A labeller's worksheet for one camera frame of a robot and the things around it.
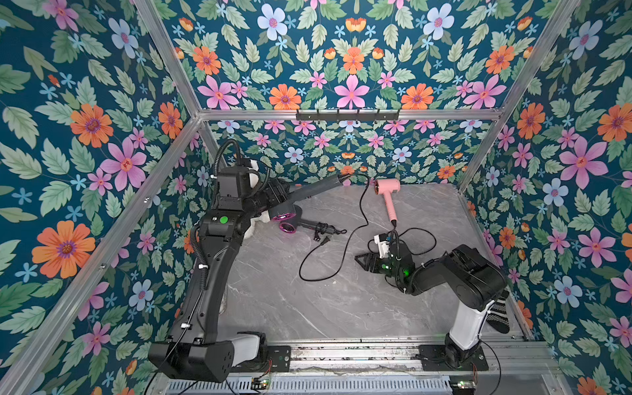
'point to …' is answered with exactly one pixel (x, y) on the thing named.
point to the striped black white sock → (497, 316)
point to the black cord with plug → (327, 239)
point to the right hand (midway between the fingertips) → (365, 254)
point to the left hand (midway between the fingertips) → (283, 187)
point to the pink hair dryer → (388, 187)
